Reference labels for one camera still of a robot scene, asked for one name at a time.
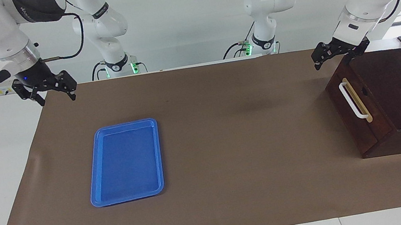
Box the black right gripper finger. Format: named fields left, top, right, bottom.
left=55, top=69, right=80, bottom=103
left=11, top=76, right=46, bottom=111

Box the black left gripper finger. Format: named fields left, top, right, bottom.
left=309, top=40, right=336, bottom=72
left=341, top=36, right=373, bottom=66

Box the wooden drawer with white handle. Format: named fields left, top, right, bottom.
left=321, top=52, right=401, bottom=162

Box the blue plastic tray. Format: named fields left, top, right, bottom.
left=80, top=117, right=169, bottom=209

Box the brown table mat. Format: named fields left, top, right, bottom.
left=0, top=35, right=401, bottom=225

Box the black right arm base cable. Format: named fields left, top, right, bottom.
left=90, top=61, right=109, bottom=81

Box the black arm base cable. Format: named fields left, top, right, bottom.
left=90, top=61, right=109, bottom=81
left=218, top=21, right=261, bottom=60

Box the black left arm base cable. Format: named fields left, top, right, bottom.
left=218, top=21, right=261, bottom=60

